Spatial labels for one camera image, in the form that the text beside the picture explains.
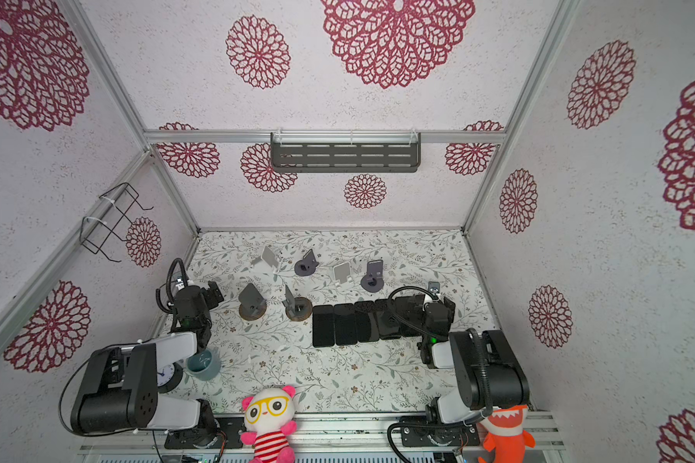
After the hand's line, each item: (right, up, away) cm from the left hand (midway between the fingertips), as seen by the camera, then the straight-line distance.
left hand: (196, 293), depth 91 cm
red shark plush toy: (+85, -31, -23) cm, 94 cm away
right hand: (+75, 0, +1) cm, 75 cm away
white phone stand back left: (+20, +11, +15) cm, 27 cm away
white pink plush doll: (+28, -29, -21) cm, 45 cm away
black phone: (+58, -4, -18) cm, 61 cm away
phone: (+40, -12, +1) cm, 42 cm away
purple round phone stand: (+57, +3, +10) cm, 58 cm away
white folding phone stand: (+46, +6, +7) cm, 47 cm away
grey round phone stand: (+33, +9, +12) cm, 37 cm away
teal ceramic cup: (+6, -20, -7) cm, 22 cm away
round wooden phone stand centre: (+33, -6, +4) cm, 34 cm away
